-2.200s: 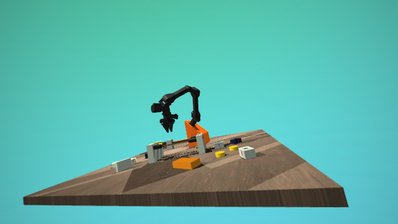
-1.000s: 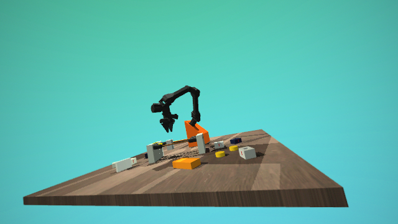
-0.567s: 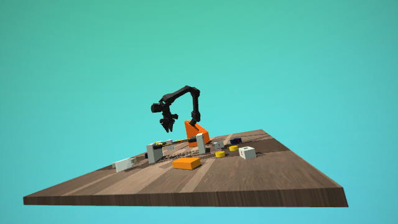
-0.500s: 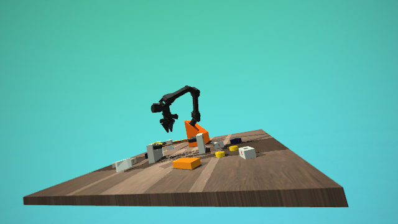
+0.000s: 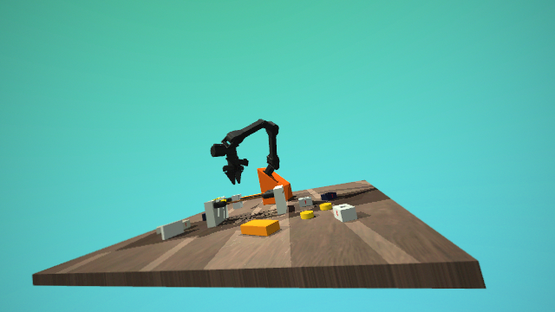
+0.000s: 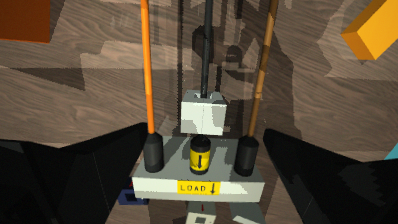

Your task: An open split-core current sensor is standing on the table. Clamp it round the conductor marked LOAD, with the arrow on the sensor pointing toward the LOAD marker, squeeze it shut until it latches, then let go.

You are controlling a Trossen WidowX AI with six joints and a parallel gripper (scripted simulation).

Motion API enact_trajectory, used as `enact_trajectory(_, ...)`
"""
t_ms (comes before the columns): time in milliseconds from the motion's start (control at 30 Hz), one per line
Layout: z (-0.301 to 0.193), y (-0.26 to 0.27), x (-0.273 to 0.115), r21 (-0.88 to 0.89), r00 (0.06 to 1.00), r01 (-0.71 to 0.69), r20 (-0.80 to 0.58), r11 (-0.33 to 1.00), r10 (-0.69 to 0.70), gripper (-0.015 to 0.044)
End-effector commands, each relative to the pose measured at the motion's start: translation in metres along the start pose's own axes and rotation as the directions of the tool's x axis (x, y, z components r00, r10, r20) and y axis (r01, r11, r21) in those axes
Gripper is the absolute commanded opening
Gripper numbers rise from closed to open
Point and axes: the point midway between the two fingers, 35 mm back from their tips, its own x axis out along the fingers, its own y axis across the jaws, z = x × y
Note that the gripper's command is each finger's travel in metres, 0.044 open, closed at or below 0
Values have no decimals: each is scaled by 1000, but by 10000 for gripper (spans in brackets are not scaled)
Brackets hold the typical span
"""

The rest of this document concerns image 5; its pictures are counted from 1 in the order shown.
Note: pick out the orange rectangular bar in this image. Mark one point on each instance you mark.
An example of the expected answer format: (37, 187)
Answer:
(260, 227)

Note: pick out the yellow short cylinder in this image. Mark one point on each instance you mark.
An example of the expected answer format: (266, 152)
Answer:
(307, 214)
(325, 206)

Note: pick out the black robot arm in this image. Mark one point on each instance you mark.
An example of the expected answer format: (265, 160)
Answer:
(237, 136)

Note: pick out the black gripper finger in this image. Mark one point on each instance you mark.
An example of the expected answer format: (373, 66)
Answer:
(238, 176)
(231, 176)

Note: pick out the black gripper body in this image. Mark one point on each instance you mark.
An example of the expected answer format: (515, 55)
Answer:
(231, 164)

